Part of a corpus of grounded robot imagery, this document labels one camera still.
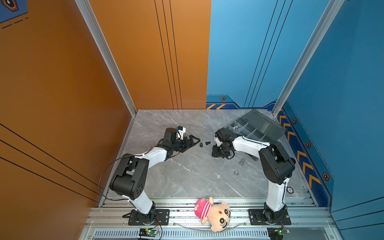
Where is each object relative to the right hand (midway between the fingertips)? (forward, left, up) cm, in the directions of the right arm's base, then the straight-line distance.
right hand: (213, 154), depth 96 cm
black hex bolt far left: (+7, +8, +1) cm, 10 cm away
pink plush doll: (-35, +1, +7) cm, 36 cm away
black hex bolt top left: (+9, +4, +1) cm, 9 cm away
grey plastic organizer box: (+26, -36, -3) cm, 45 cm away
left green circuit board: (-41, +34, -2) cm, 53 cm away
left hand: (+2, +11, +11) cm, 16 cm away
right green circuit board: (-40, -29, -1) cm, 50 cm away
